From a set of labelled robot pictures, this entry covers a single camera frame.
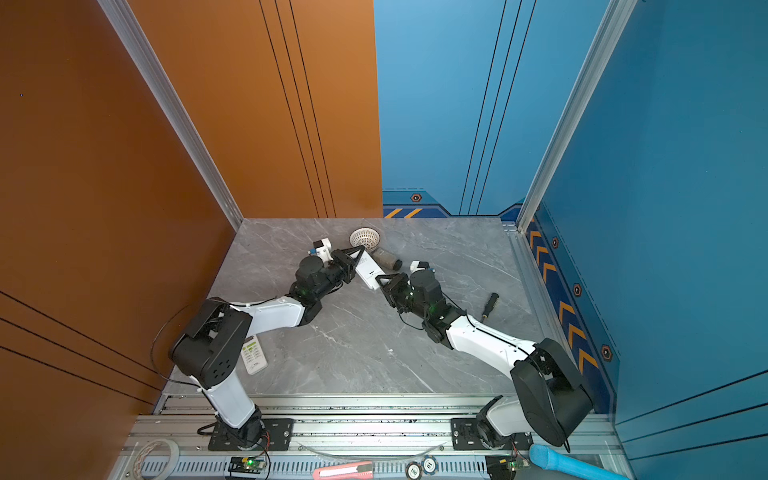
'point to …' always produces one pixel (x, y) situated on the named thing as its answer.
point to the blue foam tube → (543, 457)
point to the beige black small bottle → (386, 259)
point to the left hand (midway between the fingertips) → (367, 245)
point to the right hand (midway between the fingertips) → (371, 281)
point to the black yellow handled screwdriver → (489, 305)
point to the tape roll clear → (137, 471)
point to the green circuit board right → (501, 467)
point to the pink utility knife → (358, 470)
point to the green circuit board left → (249, 465)
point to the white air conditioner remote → (369, 270)
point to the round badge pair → (429, 465)
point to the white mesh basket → (364, 236)
